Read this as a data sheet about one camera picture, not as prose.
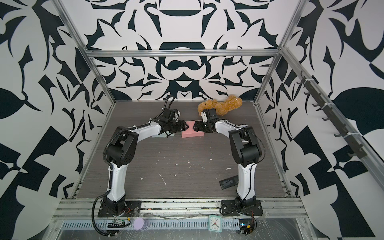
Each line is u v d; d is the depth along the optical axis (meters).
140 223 0.63
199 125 0.90
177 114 0.85
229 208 0.74
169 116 0.81
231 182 0.82
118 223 0.73
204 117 0.93
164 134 0.83
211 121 0.78
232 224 0.71
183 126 0.92
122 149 0.55
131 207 0.74
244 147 0.54
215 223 0.69
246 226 0.71
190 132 0.97
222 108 1.03
